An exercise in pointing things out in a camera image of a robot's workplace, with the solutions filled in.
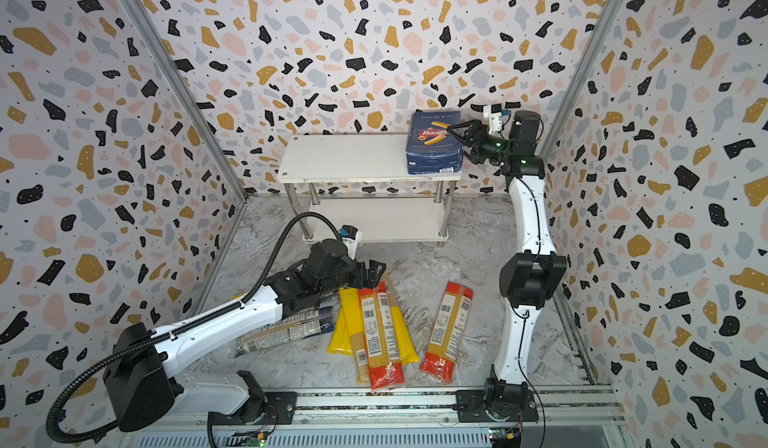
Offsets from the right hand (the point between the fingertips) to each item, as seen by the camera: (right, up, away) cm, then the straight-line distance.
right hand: (446, 130), depth 76 cm
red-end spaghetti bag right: (0, -57, +6) cm, 57 cm away
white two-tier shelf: (-22, -13, +4) cm, 26 cm away
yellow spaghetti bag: (-29, -57, +7) cm, 64 cm away
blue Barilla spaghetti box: (-34, -51, +12) cm, 63 cm away
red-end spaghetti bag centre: (-17, -55, +5) cm, 58 cm away
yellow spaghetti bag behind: (-25, -52, +8) cm, 59 cm away
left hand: (-18, -33, +1) cm, 38 cm away
